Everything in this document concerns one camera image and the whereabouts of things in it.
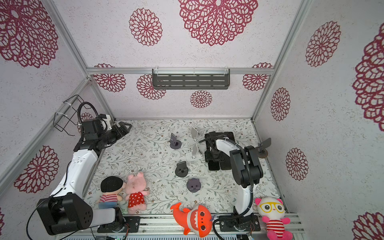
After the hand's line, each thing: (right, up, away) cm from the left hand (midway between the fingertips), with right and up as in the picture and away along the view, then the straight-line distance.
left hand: (126, 131), depth 81 cm
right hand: (+49, -17, +16) cm, 55 cm away
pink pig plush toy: (+5, -31, -1) cm, 31 cm away
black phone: (+49, -21, +12) cm, 55 cm away
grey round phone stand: (+24, -9, +19) cm, 32 cm away
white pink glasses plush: (+75, -38, -9) cm, 84 cm away
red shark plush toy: (+39, -41, -13) cm, 58 cm away
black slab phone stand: (+29, -23, +7) cm, 38 cm away
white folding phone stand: (+37, -1, +25) cm, 45 cm away
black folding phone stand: (+38, -15, +13) cm, 43 cm away
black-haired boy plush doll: (-6, -29, -3) cm, 30 cm away
